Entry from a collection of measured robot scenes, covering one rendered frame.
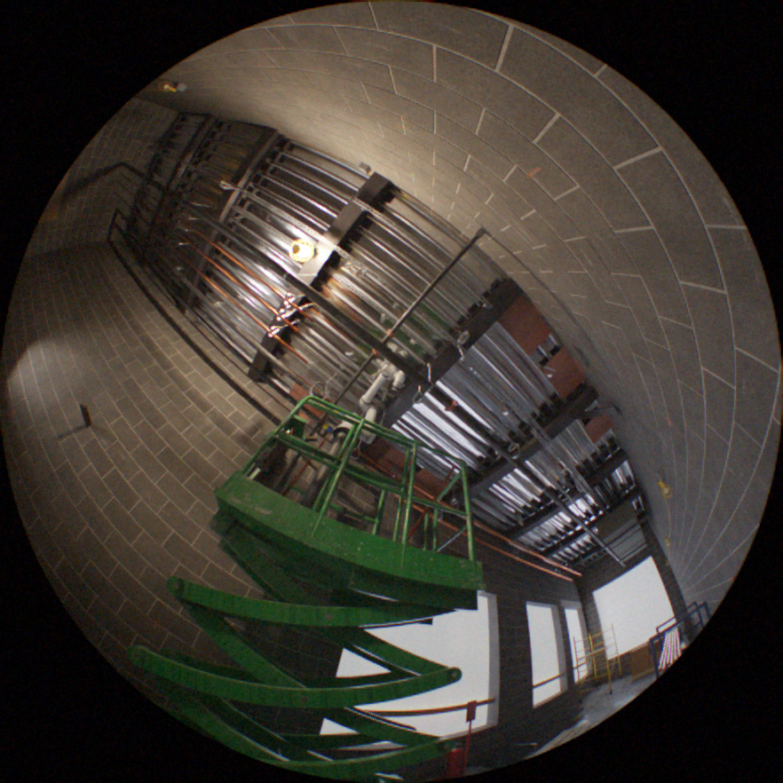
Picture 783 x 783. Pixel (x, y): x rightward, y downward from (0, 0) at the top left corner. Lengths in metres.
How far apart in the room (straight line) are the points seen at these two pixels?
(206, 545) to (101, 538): 1.01
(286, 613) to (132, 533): 1.64
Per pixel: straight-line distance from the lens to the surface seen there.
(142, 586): 2.47
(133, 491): 2.64
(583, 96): 0.79
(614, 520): 5.64
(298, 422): 2.05
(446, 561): 1.50
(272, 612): 1.26
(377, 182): 2.89
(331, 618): 1.29
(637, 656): 8.38
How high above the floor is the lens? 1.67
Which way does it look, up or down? 63 degrees up
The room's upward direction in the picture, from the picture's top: 18 degrees clockwise
